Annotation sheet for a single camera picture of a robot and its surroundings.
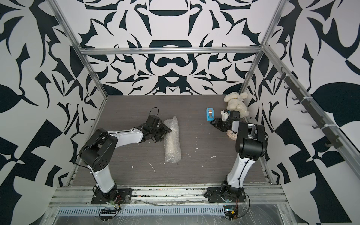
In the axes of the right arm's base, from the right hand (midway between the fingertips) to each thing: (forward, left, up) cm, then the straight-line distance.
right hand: (213, 121), depth 101 cm
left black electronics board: (-53, +62, -5) cm, 82 cm away
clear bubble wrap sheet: (-19, +29, +3) cm, 35 cm away
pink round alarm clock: (-11, -10, 0) cm, 15 cm away
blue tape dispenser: (+6, +2, 0) cm, 6 cm away
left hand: (-8, +30, +3) cm, 31 cm away
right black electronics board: (-53, -1, -4) cm, 53 cm away
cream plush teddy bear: (+11, -16, +7) cm, 21 cm away
